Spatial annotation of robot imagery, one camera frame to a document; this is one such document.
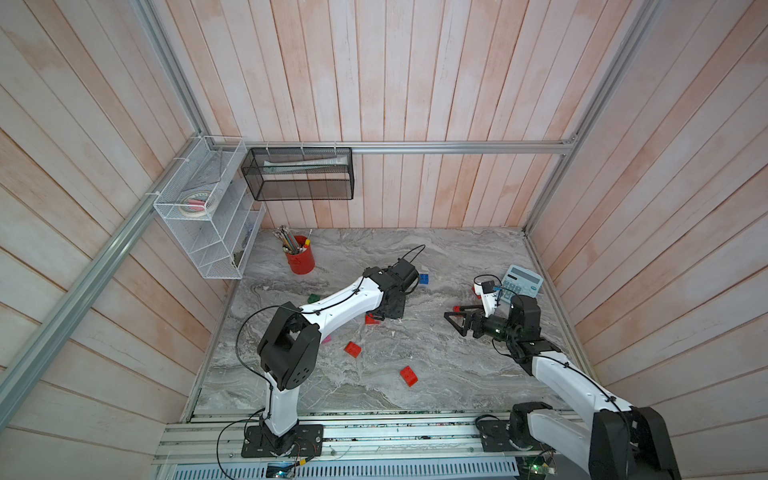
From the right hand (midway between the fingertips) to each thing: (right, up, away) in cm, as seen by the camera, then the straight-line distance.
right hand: (454, 310), depth 84 cm
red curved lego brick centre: (-29, -12, +5) cm, 32 cm away
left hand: (-19, -2, +4) cm, 19 cm away
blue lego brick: (-5, +8, +21) cm, 23 cm away
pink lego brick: (-37, -10, +7) cm, 39 cm away
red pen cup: (-48, +14, +21) cm, 54 cm away
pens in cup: (-52, +20, +15) cm, 57 cm away
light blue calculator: (+28, +7, +18) cm, 34 cm away
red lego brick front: (-13, -19, 0) cm, 23 cm away
